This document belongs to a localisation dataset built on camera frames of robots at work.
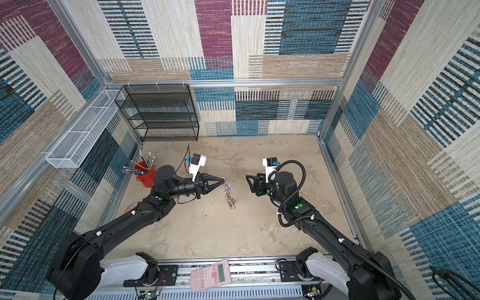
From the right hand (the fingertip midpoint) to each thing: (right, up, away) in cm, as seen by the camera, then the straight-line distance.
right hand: (254, 178), depth 79 cm
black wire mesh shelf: (-53, +34, +31) cm, 70 cm away
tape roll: (-58, -15, +12) cm, 61 cm away
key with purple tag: (-10, -2, -10) cm, 14 cm away
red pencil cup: (-51, 0, +12) cm, 53 cm away
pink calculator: (-17, -36, -7) cm, 41 cm away
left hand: (-12, -1, -11) cm, 16 cm away
